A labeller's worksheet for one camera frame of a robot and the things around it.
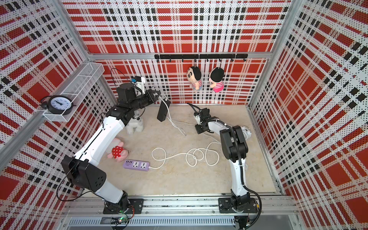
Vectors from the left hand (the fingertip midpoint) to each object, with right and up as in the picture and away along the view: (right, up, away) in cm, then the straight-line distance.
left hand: (162, 91), depth 75 cm
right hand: (+23, -21, +29) cm, 43 cm away
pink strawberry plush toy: (-29, -35, +11) cm, 47 cm away
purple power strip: (-18, -43, +11) cm, 48 cm away
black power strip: (-3, -9, +16) cm, 18 cm away
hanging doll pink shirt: (+32, +13, +20) cm, 40 cm away
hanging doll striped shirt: (+20, +9, +23) cm, 32 cm away
